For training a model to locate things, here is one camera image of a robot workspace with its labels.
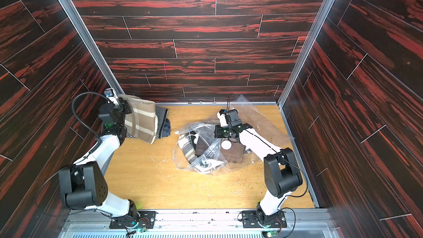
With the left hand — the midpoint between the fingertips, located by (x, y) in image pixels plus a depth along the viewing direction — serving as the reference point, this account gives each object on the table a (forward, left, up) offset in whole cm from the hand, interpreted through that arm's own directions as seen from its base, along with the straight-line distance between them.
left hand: (121, 96), depth 82 cm
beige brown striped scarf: (-12, -35, -26) cm, 45 cm away
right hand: (-6, -50, -19) cm, 54 cm away
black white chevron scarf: (+10, -13, -24) cm, 29 cm away
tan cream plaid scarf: (-5, -7, -15) cm, 18 cm away
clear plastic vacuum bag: (-24, -48, -22) cm, 58 cm away
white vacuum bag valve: (-15, -54, -20) cm, 60 cm away
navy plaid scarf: (0, -18, -28) cm, 33 cm away
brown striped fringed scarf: (-18, -58, -22) cm, 65 cm away
